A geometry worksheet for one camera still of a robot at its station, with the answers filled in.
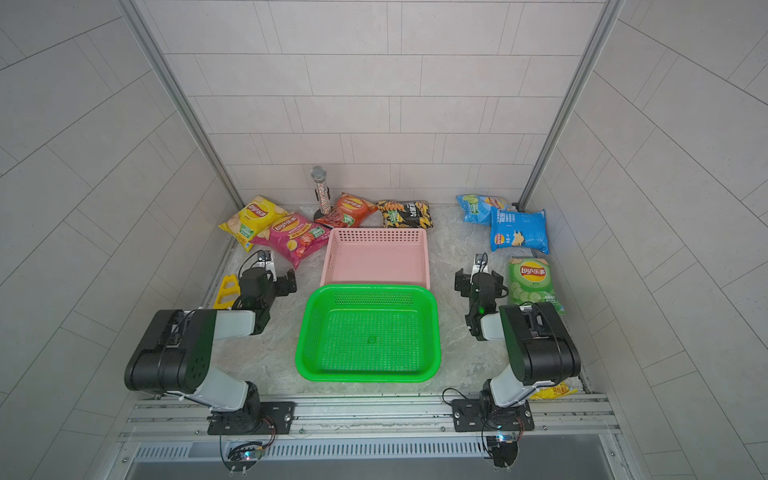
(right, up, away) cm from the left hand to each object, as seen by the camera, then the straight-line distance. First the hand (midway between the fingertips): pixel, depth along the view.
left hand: (284, 266), depth 95 cm
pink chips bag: (+3, +10, +1) cm, 10 cm away
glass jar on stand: (+12, +24, +1) cm, 27 cm away
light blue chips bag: (+66, +19, +13) cm, 70 cm away
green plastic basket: (+28, -19, -9) cm, 35 cm away
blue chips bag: (+78, +12, +6) cm, 79 cm away
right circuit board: (+61, -39, -27) cm, 77 cm away
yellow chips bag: (-15, +15, +10) cm, 24 cm away
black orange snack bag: (+42, +17, +10) cm, 46 cm away
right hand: (+62, 0, 0) cm, 62 cm away
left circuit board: (+3, -38, -30) cm, 48 cm away
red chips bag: (+19, +18, +10) cm, 28 cm away
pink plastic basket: (+29, +3, +6) cm, 30 cm away
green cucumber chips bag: (+77, -4, -6) cm, 77 cm away
